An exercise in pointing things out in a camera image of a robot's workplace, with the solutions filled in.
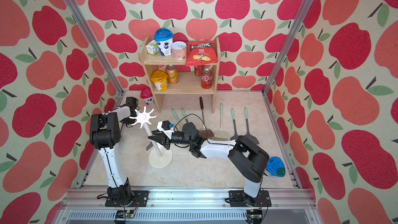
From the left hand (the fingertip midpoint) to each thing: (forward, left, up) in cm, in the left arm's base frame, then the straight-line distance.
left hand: (124, 121), depth 103 cm
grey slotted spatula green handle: (-11, -82, +1) cm, 83 cm away
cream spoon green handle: (-9, -66, 0) cm, 66 cm away
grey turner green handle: (+6, -75, +1) cm, 75 cm away
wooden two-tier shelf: (+15, -44, +21) cm, 51 cm away
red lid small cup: (+16, -14, +9) cm, 23 cm away
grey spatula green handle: (+6, -40, 0) cm, 41 cm away
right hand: (-25, -28, +24) cm, 45 cm away
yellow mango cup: (+8, -28, +30) cm, 42 cm away
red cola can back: (+21, -50, +28) cm, 61 cm away
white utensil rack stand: (-25, -27, -1) cm, 37 cm away
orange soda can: (+14, -34, +31) cm, 49 cm away
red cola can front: (+9, -55, +31) cm, 63 cm away
